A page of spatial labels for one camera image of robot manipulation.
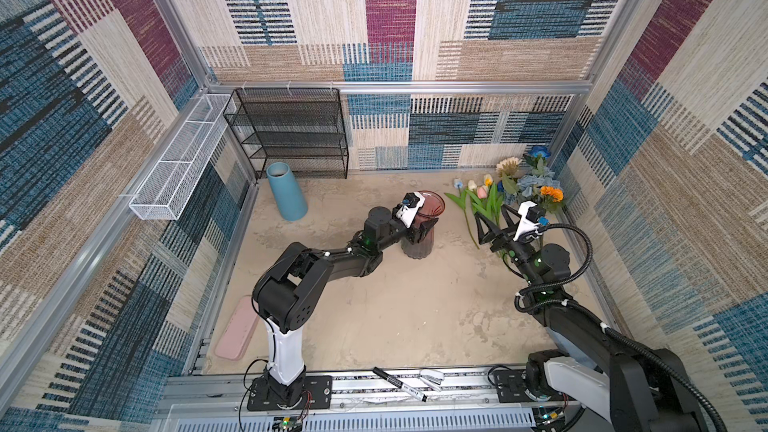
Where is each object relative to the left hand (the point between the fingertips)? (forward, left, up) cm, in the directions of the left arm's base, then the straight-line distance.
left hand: (429, 207), depth 86 cm
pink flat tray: (-28, +52, -16) cm, 61 cm away
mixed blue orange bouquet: (+17, -36, -7) cm, 40 cm away
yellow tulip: (+23, -25, -13) cm, 37 cm away
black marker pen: (-41, +10, -18) cm, 46 cm away
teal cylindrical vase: (+12, +44, -11) cm, 47 cm away
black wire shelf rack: (+36, +42, +1) cm, 56 cm away
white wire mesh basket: (-6, +64, +15) cm, 66 cm away
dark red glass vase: (0, -1, 0) cm, 1 cm away
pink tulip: (+18, -22, -14) cm, 32 cm away
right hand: (-6, -14, +6) cm, 16 cm away
